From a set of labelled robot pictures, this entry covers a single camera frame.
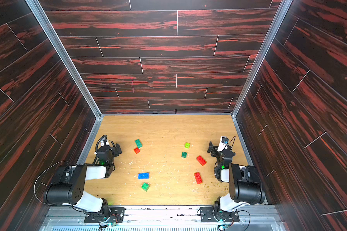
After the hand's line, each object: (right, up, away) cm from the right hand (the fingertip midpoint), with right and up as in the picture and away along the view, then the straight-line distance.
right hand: (221, 142), depth 92 cm
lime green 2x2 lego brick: (-21, -3, +8) cm, 23 cm away
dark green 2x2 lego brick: (-24, -9, +4) cm, 26 cm away
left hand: (-73, -2, +3) cm, 73 cm away
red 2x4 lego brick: (-16, -21, -7) cm, 27 cm away
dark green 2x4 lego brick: (-56, -2, +10) cm, 57 cm away
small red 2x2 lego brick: (-56, -6, +7) cm, 57 cm away
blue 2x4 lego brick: (-49, -20, -5) cm, 53 cm away
